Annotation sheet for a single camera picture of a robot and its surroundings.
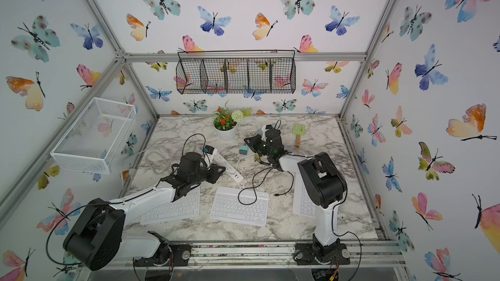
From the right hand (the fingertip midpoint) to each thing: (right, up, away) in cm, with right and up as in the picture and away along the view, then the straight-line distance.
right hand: (243, 138), depth 91 cm
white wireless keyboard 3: (+27, -29, -5) cm, 40 cm away
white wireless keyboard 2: (-1, -29, -6) cm, 30 cm away
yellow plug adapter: (+6, -10, +7) cm, 14 cm away
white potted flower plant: (-10, +8, +7) cm, 14 cm away
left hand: (-8, -12, -4) cm, 15 cm away
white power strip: (-7, -15, +4) cm, 17 cm away
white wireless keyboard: (-25, -30, -6) cm, 40 cm away
